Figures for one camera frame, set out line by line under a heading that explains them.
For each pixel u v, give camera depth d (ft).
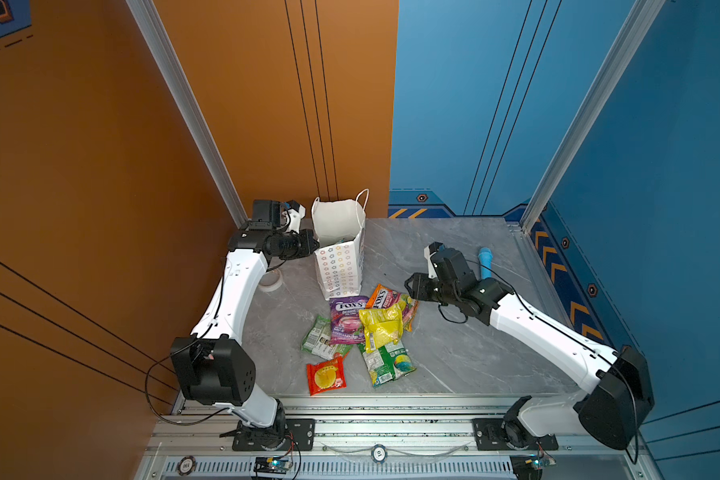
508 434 2.17
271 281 3.36
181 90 2.67
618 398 1.27
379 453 2.33
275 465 2.32
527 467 2.32
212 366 1.44
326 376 2.71
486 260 3.47
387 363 2.71
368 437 2.48
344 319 2.98
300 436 2.43
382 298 3.14
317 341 2.90
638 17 2.29
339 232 3.27
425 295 2.31
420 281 2.29
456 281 1.92
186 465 2.29
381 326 2.78
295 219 2.43
